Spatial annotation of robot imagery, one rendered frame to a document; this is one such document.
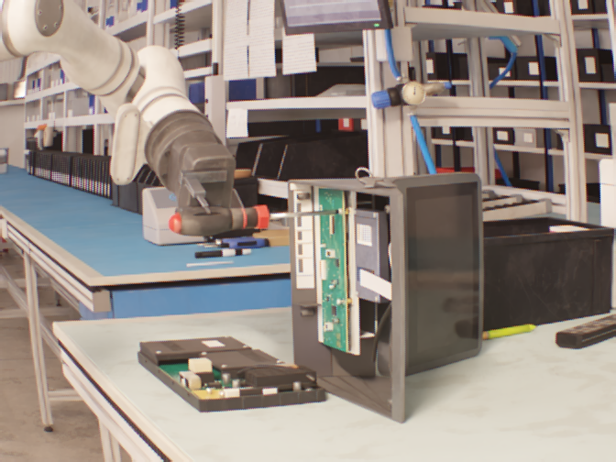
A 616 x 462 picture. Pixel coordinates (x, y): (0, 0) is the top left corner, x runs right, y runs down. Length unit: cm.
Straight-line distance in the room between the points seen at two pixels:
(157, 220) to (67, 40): 209
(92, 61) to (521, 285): 63
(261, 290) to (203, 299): 14
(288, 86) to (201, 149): 260
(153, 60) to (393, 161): 149
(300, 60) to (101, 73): 192
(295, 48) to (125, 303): 87
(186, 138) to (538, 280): 54
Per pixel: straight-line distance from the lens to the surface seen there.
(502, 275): 158
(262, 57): 353
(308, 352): 135
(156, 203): 336
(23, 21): 119
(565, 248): 163
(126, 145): 133
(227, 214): 120
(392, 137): 288
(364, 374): 135
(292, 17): 268
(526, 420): 113
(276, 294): 289
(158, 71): 143
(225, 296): 286
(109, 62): 136
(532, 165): 886
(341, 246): 125
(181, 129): 130
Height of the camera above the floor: 129
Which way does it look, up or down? 6 degrees down
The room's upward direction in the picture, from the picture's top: 2 degrees counter-clockwise
